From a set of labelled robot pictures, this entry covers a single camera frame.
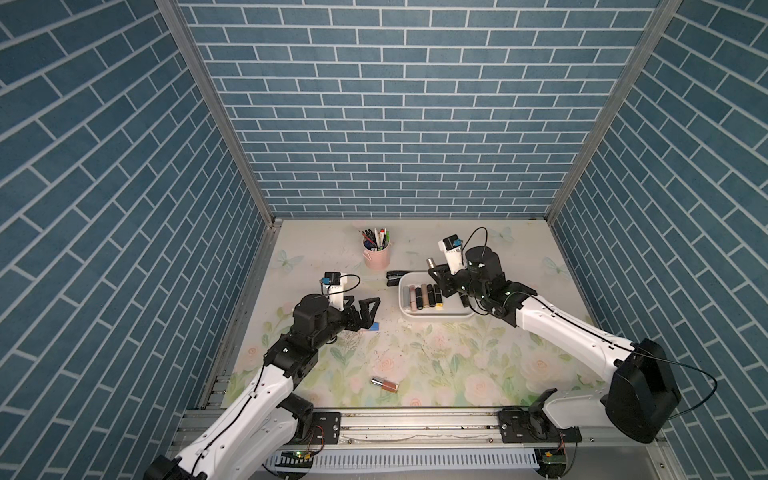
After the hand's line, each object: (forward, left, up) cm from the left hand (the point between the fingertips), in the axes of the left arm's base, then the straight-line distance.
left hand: (374, 301), depth 76 cm
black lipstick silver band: (+11, -14, -17) cm, 24 cm away
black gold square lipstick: (+11, -20, -16) cm, 27 cm away
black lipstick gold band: (+12, -17, -16) cm, 27 cm away
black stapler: (+19, -5, -17) cm, 26 cm away
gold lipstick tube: (+10, -15, +4) cm, 18 cm away
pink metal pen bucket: (+24, +1, -13) cm, 27 cm away
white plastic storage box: (+9, -24, -18) cm, 31 cm away
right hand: (+9, -16, +2) cm, 19 cm away
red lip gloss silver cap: (-16, -3, -17) cm, 23 cm away
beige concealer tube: (+11, -15, -16) cm, 25 cm away
